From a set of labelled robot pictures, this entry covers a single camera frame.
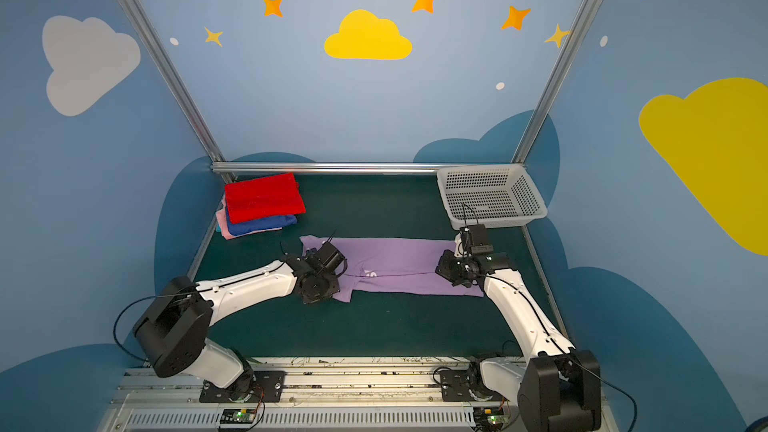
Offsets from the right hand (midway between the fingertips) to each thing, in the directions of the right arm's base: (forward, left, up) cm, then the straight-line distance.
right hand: (442, 264), depth 84 cm
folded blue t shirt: (+15, +61, -6) cm, 63 cm away
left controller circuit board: (-38, +50, -11) cm, 63 cm away
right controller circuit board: (-35, -11, -12) cm, 38 cm away
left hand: (-7, +30, -8) cm, 32 cm away
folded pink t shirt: (+17, +75, -7) cm, 77 cm away
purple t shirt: (+5, +19, -12) cm, 23 cm away
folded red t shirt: (+27, +62, -5) cm, 68 cm away
